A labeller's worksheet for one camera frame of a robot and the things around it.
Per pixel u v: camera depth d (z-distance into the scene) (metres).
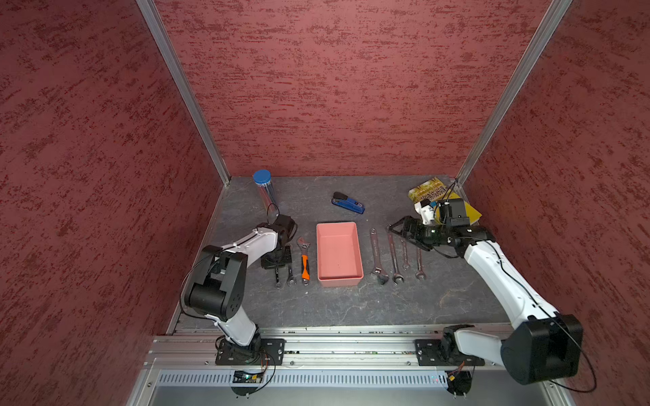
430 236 0.68
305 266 0.92
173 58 0.80
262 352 0.74
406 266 0.92
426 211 0.75
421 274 0.90
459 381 0.72
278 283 0.87
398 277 0.90
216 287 0.46
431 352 0.74
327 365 0.73
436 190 1.13
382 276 0.90
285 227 0.79
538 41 0.77
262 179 0.95
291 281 0.88
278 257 0.78
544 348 0.39
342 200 1.08
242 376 0.72
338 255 0.95
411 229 0.71
